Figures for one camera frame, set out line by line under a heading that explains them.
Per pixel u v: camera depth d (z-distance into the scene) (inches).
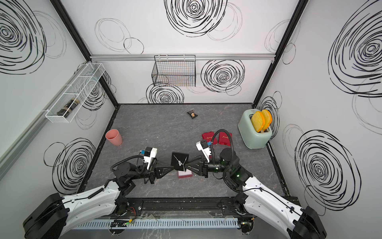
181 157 24.9
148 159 23.6
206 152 24.1
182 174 32.8
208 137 37.9
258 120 33.4
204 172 23.2
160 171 25.0
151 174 23.2
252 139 33.8
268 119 32.5
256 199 19.8
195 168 25.2
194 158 25.3
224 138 38.0
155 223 30.3
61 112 25.9
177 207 29.6
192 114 44.0
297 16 29.6
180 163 24.8
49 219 16.1
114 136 36.5
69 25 30.3
